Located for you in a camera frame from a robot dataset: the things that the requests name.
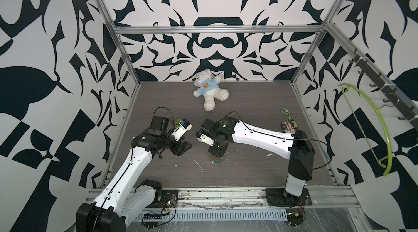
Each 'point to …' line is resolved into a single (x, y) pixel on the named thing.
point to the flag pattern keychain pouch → (287, 127)
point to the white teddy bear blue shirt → (208, 84)
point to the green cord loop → (286, 111)
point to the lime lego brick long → (177, 125)
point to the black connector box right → (294, 219)
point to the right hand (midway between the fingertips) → (215, 148)
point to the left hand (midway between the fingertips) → (184, 138)
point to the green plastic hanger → (372, 123)
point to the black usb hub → (152, 217)
